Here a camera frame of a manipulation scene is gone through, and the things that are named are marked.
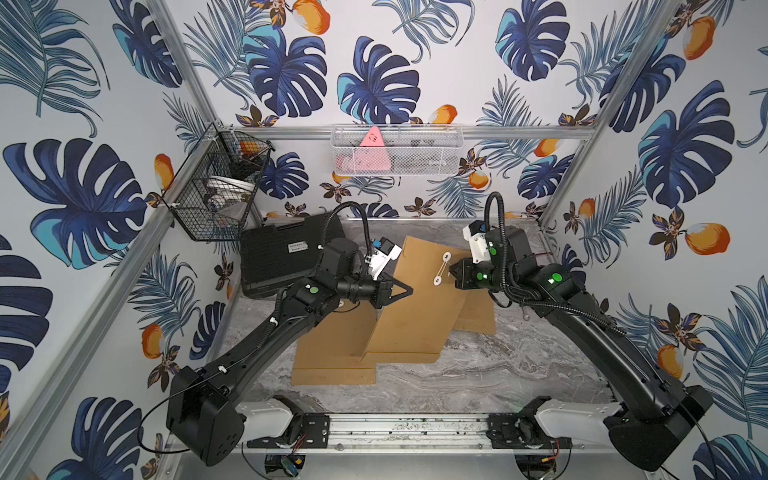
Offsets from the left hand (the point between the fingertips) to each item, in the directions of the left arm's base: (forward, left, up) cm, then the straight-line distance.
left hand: (411, 287), depth 68 cm
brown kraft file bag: (-5, +21, -30) cm, 37 cm away
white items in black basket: (+24, +51, +3) cm, 56 cm away
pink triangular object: (+42, +13, +6) cm, 44 cm away
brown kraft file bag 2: (-6, -2, -7) cm, 10 cm away
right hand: (+7, -10, -1) cm, 12 cm away
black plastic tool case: (+26, +42, -23) cm, 55 cm away
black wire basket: (+42, +60, +4) cm, 73 cm away
